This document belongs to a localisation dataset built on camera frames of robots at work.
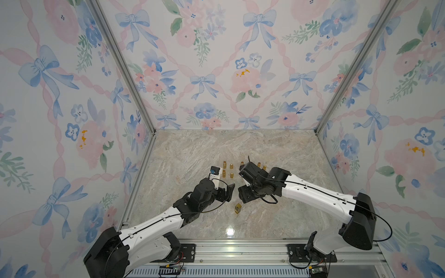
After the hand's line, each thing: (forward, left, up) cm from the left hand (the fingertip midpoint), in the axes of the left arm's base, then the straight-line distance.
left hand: (227, 181), depth 79 cm
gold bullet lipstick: (+17, +1, -12) cm, 21 cm away
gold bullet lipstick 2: (+16, -18, -11) cm, 27 cm away
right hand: (-5, -8, -2) cm, 10 cm away
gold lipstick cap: (+17, -22, -14) cm, 31 cm away
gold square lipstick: (-7, -5, -14) cm, 17 cm away
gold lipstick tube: (+11, +1, -13) cm, 17 cm away
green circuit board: (-32, -39, -19) cm, 54 cm away
